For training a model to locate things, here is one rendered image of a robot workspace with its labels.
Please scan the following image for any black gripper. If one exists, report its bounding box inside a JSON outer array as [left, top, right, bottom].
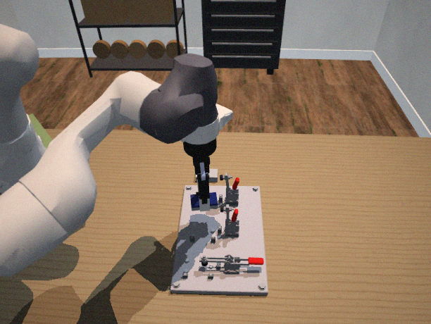
[[183, 138, 217, 212]]

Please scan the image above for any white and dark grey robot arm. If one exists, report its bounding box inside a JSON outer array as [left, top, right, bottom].
[[0, 24, 233, 277]]

